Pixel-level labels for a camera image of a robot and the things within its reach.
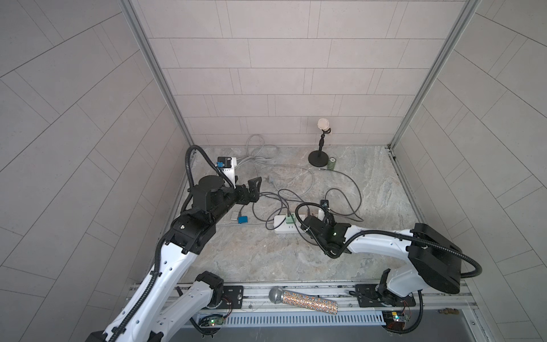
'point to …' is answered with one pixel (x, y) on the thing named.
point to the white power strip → (281, 226)
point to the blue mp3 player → (243, 219)
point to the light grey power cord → (254, 152)
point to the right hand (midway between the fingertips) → (315, 227)
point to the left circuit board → (211, 320)
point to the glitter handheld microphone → (278, 295)
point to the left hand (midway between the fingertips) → (253, 176)
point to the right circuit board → (394, 320)
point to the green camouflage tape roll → (331, 164)
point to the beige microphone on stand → (319, 158)
